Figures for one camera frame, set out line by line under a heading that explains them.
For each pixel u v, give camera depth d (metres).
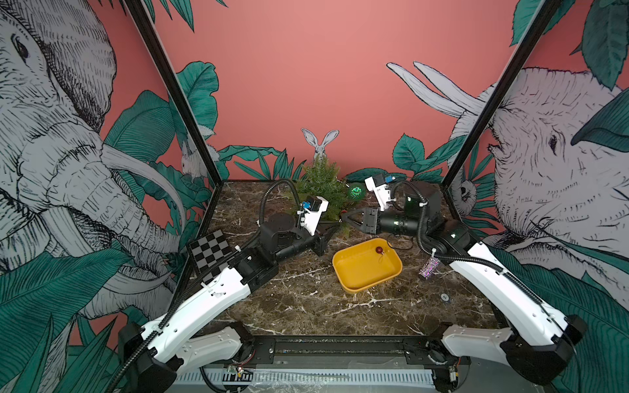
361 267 0.89
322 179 0.74
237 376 0.73
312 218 0.56
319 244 0.56
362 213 0.56
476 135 1.01
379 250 0.95
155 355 0.38
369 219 0.54
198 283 0.47
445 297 0.86
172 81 0.84
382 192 0.57
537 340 0.39
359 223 0.59
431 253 0.46
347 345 0.76
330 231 0.64
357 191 0.72
